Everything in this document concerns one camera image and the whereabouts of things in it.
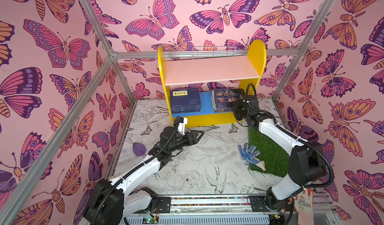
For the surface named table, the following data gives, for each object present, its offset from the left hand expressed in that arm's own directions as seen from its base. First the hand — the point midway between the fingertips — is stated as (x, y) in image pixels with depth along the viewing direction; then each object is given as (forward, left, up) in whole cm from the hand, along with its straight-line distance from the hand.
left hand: (202, 133), depth 75 cm
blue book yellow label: (+20, +15, -3) cm, 25 cm away
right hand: (+21, -17, 0) cm, 27 cm away
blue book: (+25, +10, -2) cm, 27 cm away
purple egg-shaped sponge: (+3, +40, -25) cm, 48 cm away
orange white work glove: (-28, -49, -20) cm, 60 cm away
